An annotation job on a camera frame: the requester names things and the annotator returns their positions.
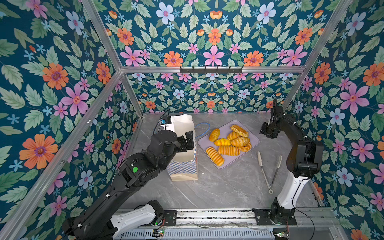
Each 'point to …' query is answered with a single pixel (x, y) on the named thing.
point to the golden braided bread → (240, 141)
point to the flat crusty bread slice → (239, 130)
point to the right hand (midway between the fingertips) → (263, 132)
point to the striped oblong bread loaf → (229, 150)
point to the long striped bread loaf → (215, 156)
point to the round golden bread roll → (214, 135)
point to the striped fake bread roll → (232, 136)
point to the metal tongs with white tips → (260, 162)
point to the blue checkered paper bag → (183, 167)
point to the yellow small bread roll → (222, 142)
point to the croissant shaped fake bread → (246, 148)
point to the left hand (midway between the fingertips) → (187, 131)
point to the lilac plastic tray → (229, 161)
